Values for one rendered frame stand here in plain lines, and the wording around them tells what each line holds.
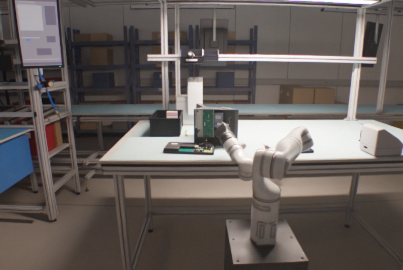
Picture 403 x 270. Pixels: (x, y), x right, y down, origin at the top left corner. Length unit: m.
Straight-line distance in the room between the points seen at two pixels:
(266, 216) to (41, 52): 1.87
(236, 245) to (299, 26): 5.30
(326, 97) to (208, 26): 2.71
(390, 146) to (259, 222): 0.90
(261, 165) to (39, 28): 1.81
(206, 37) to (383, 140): 2.28
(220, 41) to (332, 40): 3.45
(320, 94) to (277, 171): 4.21
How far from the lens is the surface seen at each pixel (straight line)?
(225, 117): 1.44
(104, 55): 5.30
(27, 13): 2.17
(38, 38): 2.18
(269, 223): 0.91
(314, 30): 6.02
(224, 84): 5.04
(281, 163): 0.81
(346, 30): 6.34
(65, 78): 2.95
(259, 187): 0.86
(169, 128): 1.62
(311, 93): 4.89
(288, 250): 0.97
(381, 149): 1.54
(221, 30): 3.20
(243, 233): 1.01
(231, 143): 1.14
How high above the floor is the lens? 1.45
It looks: 12 degrees down
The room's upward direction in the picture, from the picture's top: straight up
